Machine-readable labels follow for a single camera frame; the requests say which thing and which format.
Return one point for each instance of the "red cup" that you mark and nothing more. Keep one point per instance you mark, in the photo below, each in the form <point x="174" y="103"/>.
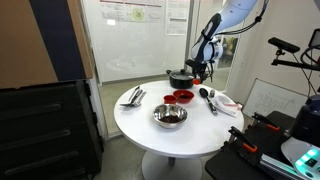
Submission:
<point x="170" y="100"/>

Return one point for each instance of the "black cooking pot with lid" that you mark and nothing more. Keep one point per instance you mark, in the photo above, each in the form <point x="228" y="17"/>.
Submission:
<point x="180" y="81"/>

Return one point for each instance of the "white cloth with red stripes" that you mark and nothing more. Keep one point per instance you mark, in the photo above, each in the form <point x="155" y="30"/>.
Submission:
<point x="226" y="106"/>

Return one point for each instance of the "brown cardboard box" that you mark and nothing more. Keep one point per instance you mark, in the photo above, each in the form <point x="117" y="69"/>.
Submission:
<point x="20" y="40"/>

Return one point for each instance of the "small orange-red tomato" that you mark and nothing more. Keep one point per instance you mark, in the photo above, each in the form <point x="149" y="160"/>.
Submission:
<point x="197" y="82"/>

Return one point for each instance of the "small metal salt shaker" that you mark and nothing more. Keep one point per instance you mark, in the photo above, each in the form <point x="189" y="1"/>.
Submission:
<point x="212" y="94"/>

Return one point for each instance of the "black cabinet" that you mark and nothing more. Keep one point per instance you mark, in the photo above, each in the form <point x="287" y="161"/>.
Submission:
<point x="46" y="133"/>

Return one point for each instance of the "white robot base green light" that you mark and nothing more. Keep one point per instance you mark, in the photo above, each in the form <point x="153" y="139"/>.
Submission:
<point x="300" y="153"/>

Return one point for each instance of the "metal tongs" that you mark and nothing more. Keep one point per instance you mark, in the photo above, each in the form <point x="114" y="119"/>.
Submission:
<point x="135" y="93"/>

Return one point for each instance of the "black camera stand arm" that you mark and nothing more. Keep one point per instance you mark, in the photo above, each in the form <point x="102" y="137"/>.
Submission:
<point x="293" y="63"/>

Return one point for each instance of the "aluminium rail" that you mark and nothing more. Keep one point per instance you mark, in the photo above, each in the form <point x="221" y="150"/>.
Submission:
<point x="276" y="164"/>

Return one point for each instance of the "narrow printed paper sheet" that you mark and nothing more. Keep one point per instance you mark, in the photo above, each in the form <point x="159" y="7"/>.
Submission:
<point x="176" y="16"/>

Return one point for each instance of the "wide printed poster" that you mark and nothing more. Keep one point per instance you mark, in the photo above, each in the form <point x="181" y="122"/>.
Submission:
<point x="133" y="11"/>

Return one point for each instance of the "dark blue panel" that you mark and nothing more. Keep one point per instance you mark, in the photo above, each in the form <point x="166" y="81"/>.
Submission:
<point x="56" y="40"/>

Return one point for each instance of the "black perforated bench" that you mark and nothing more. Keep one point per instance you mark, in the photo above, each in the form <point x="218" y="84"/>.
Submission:
<point x="226" y="166"/>

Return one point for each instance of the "stainless steel bowl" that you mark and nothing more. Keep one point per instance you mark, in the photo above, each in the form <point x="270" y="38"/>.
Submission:
<point x="163" y="112"/>

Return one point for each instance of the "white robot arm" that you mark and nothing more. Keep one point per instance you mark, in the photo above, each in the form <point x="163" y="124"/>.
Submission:
<point x="233" y="13"/>

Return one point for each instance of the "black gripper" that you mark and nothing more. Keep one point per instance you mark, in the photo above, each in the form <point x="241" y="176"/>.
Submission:
<point x="196" y="66"/>

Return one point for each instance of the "red bowl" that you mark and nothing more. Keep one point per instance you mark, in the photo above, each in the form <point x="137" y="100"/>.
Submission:
<point x="183" y="100"/>

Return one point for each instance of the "white whiteboard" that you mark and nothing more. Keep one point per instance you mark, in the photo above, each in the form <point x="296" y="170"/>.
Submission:
<point x="270" y="98"/>

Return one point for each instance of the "black camera on stand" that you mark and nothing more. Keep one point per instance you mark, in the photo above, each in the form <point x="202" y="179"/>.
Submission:
<point x="283" y="45"/>

